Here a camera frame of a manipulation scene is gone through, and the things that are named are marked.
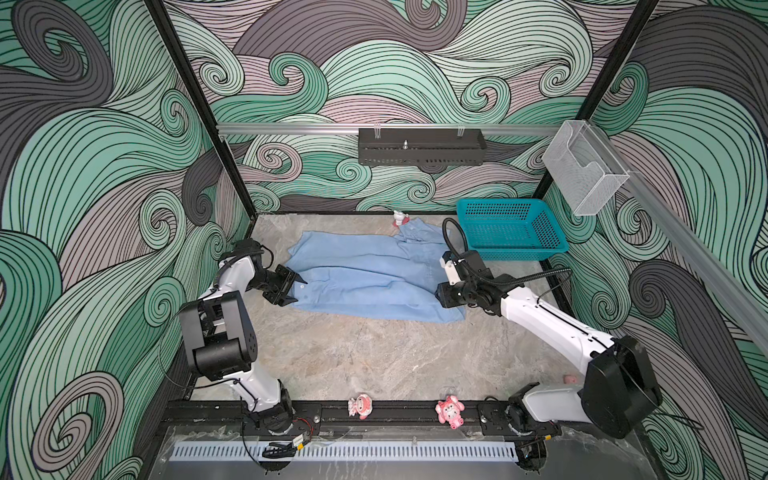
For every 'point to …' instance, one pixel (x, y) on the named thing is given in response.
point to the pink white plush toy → (362, 406)
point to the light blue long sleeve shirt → (394, 276)
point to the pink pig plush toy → (449, 411)
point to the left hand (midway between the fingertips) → (303, 284)
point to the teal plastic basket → (510, 229)
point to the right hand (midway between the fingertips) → (442, 292)
